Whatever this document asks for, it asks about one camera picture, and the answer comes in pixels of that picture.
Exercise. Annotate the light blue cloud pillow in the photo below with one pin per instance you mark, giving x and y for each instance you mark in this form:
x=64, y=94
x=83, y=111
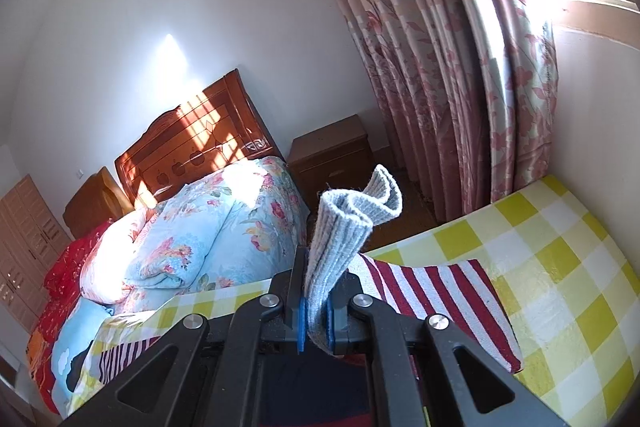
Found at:
x=77, y=332

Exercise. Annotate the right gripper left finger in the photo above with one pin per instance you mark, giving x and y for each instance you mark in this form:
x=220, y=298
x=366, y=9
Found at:
x=201, y=372

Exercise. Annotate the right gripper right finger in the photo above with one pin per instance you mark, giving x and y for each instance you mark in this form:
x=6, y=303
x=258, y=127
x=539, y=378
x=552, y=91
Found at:
x=426, y=372

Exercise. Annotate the pink floral curtain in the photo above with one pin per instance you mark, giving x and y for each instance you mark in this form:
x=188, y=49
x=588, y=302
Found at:
x=467, y=91

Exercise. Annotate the blue floral folded quilt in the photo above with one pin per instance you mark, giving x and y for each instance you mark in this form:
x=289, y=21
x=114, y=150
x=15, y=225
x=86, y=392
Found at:
x=239, y=225

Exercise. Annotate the pink floral pillow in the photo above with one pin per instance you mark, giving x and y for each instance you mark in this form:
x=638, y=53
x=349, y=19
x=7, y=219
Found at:
x=103, y=275

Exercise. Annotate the yellow checkered plastic tablecloth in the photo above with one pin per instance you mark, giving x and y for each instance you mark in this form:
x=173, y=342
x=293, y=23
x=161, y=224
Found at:
x=570, y=293

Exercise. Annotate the red patterned bedding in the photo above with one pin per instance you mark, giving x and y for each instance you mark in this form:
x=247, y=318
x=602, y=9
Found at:
x=61, y=287

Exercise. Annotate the light wooden wardrobe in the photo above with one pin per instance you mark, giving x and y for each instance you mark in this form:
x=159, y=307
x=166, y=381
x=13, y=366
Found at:
x=31, y=242

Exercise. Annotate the carved wooden headboard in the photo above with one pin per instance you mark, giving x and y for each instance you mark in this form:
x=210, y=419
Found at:
x=211, y=130

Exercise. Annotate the dark wooden nightstand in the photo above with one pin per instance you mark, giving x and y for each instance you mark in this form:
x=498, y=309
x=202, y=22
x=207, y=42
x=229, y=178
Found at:
x=335, y=156

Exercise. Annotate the red grey striped sweater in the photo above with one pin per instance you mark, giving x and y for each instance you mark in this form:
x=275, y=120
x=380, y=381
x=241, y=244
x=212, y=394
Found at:
x=462, y=292

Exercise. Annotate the plain wooden headboard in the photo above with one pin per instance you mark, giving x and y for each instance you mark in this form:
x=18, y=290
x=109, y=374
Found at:
x=99, y=199

